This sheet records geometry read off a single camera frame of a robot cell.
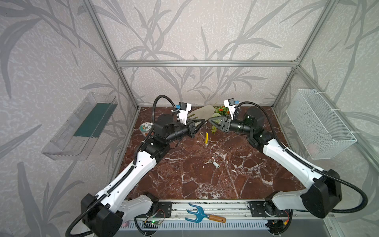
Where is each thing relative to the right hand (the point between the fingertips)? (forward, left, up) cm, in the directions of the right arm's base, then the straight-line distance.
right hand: (210, 117), depth 67 cm
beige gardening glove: (+34, +1, -35) cm, 49 cm away
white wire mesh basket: (-8, -49, -2) cm, 49 cm away
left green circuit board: (-37, +27, -35) cm, 58 cm away
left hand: (-3, +2, +2) cm, 4 cm away
